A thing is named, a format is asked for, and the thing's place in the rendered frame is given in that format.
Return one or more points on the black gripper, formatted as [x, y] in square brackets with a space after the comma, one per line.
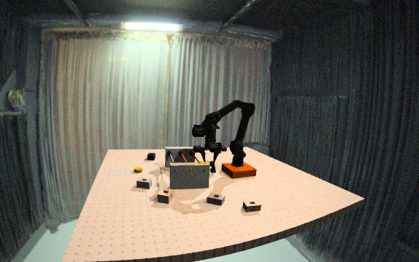
[199, 149]

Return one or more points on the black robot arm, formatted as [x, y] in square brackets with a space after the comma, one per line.
[209, 125]

